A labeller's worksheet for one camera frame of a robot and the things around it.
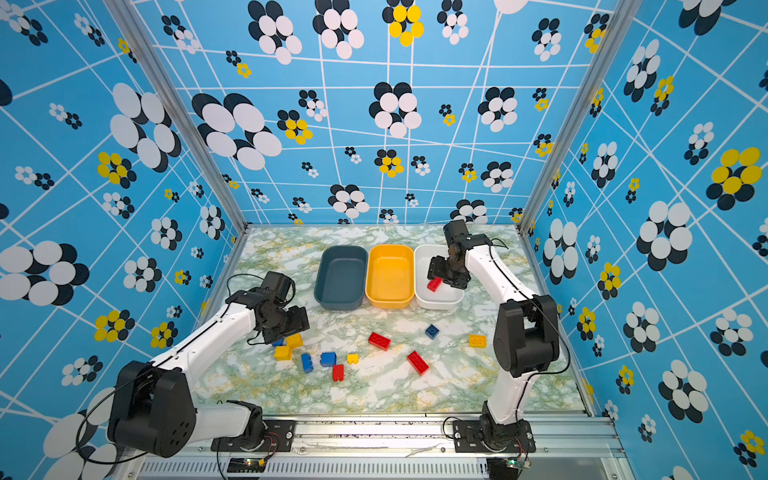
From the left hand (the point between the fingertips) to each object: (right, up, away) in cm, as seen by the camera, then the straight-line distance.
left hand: (301, 327), depth 86 cm
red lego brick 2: (+23, -5, +1) cm, 23 cm away
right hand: (+42, +14, +6) cm, 44 cm away
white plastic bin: (+45, +8, +14) cm, 47 cm away
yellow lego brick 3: (-3, -5, +3) cm, 6 cm away
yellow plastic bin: (+26, +13, +22) cm, 37 cm away
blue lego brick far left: (-8, -6, +3) cm, 10 cm away
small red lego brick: (+11, -13, -2) cm, 17 cm away
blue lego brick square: (+8, -10, +2) cm, 13 cm away
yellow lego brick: (+52, -5, +3) cm, 53 cm away
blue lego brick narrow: (+2, -10, -2) cm, 10 cm away
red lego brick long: (+34, -10, -2) cm, 36 cm away
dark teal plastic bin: (+9, +13, +20) cm, 25 cm away
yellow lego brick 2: (-6, -8, +1) cm, 10 cm away
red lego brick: (+41, +11, +15) cm, 45 cm away
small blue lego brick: (+39, -3, +3) cm, 39 cm away
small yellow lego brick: (+15, -9, -1) cm, 18 cm away
